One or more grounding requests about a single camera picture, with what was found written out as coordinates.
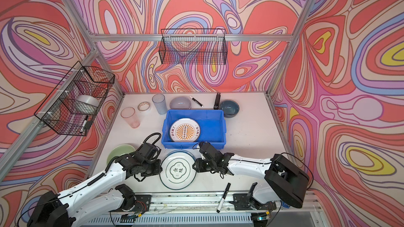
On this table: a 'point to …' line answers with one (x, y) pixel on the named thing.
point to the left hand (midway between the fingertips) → (165, 168)
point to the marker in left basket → (84, 122)
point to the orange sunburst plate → (185, 130)
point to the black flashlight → (216, 105)
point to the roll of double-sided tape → (143, 106)
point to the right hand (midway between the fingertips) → (196, 170)
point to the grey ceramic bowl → (180, 103)
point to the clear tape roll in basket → (87, 104)
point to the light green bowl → (120, 150)
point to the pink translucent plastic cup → (129, 114)
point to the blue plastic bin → (212, 123)
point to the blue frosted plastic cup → (159, 101)
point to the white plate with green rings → (178, 173)
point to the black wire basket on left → (71, 108)
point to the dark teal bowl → (230, 108)
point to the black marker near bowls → (195, 101)
